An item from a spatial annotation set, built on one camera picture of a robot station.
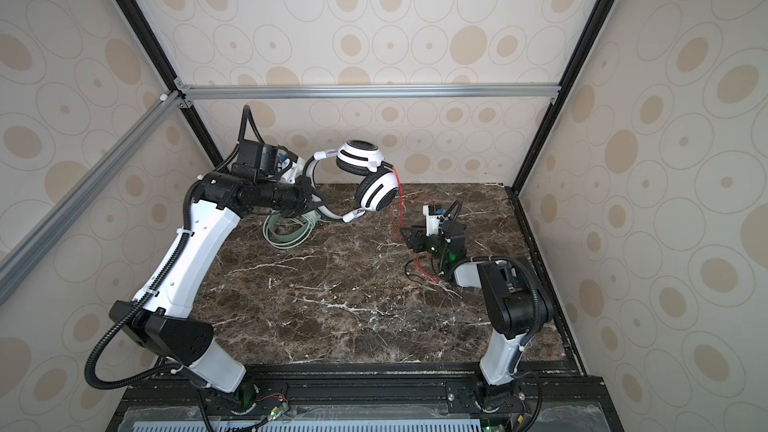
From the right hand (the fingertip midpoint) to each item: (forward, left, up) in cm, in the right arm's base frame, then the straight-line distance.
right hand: (408, 227), depth 93 cm
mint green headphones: (+4, +40, -8) cm, 41 cm away
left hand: (-9, +18, +25) cm, 32 cm away
